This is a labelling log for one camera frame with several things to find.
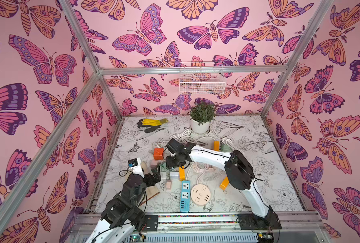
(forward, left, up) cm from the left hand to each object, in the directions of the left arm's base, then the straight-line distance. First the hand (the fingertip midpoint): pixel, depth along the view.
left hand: (153, 166), depth 74 cm
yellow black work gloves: (+41, +8, -15) cm, 45 cm away
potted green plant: (+33, -26, +1) cm, 42 cm away
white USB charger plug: (+1, -9, -13) cm, 16 cm away
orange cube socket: (+15, +1, -13) cm, 20 cm away
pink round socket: (-9, -24, -15) cm, 29 cm away
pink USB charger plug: (-4, -7, -15) cm, 17 cm away
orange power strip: (+22, -37, -15) cm, 46 cm away
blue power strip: (-10, -16, -15) cm, 24 cm away
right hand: (+5, -4, -13) cm, 15 cm away
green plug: (+21, -43, -17) cm, 51 cm away
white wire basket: (+59, -28, +8) cm, 66 cm away
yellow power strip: (+3, -14, -16) cm, 21 cm away
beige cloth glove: (-6, +3, -17) cm, 18 cm away
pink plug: (+10, +4, -17) cm, 20 cm away
